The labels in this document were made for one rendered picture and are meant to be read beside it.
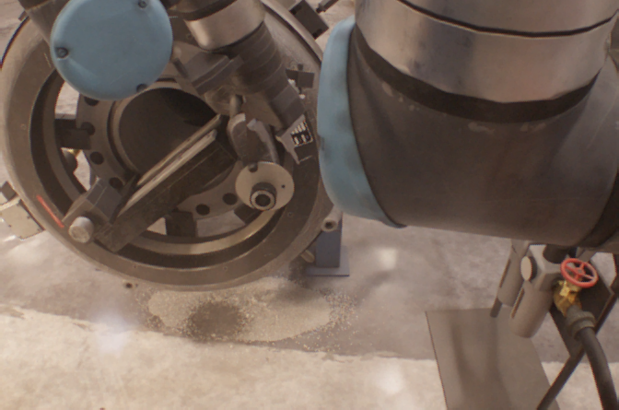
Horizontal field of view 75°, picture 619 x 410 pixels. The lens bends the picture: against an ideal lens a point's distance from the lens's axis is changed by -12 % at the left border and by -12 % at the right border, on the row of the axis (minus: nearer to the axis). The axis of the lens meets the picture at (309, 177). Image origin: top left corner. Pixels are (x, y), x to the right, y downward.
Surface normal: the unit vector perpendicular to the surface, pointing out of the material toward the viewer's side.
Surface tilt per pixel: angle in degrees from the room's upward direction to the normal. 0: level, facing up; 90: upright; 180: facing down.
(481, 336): 0
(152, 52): 94
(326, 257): 90
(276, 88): 94
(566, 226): 103
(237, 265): 90
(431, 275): 0
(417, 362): 0
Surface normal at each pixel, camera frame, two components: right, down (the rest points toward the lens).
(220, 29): 0.05, 0.70
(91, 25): 0.50, 0.54
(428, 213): -0.21, 0.84
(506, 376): 0.00, -0.84
